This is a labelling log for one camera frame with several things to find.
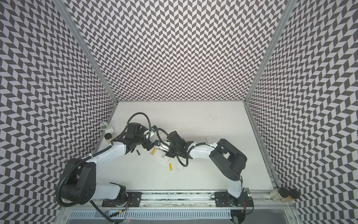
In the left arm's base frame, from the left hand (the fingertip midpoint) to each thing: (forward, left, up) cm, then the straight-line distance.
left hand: (152, 136), depth 90 cm
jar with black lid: (-2, +27, +3) cm, 27 cm away
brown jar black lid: (-34, -76, -1) cm, 83 cm away
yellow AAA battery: (-8, -1, -5) cm, 10 cm away
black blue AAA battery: (-9, +9, -6) cm, 14 cm away
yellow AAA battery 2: (-18, -12, -7) cm, 23 cm away
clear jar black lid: (-33, -69, -1) cm, 76 cm away
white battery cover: (+1, -39, -8) cm, 39 cm away
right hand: (-8, -8, -4) cm, 12 cm away
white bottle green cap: (+6, +31, +4) cm, 32 cm away
